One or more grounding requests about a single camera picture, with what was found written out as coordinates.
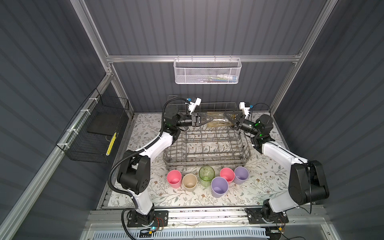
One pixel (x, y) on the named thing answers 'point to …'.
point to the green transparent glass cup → (206, 174)
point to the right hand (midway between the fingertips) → (226, 118)
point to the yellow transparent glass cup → (220, 119)
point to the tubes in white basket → (220, 78)
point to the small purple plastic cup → (241, 174)
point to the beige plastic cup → (189, 182)
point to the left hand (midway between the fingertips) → (216, 123)
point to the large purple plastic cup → (219, 186)
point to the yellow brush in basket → (111, 144)
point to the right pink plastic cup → (228, 173)
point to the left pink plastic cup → (174, 178)
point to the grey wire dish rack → (206, 139)
